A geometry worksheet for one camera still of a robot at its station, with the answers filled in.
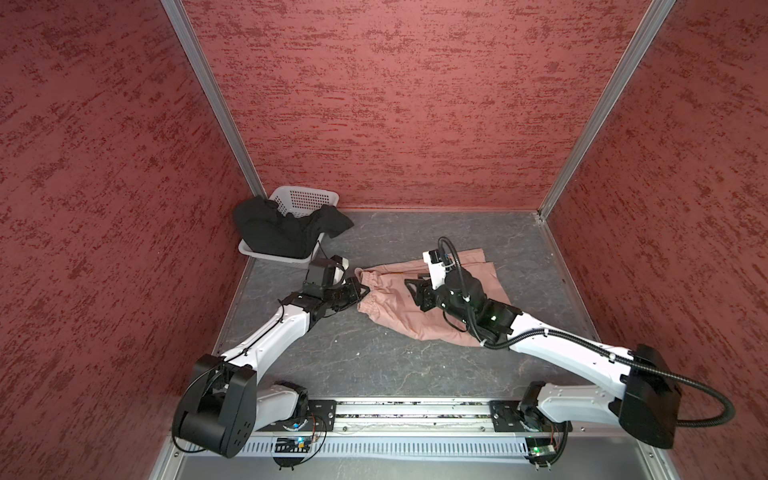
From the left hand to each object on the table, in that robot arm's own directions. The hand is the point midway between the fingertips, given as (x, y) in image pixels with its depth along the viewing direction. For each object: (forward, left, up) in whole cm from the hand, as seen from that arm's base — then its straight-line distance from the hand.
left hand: (369, 295), depth 85 cm
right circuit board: (-36, -43, -10) cm, 57 cm away
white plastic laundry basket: (+45, +33, -6) cm, 56 cm away
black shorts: (+28, +40, -3) cm, 49 cm away
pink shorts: (-1, -5, -1) cm, 5 cm away
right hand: (-3, -11, +9) cm, 14 cm away
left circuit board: (-35, +17, -12) cm, 41 cm away
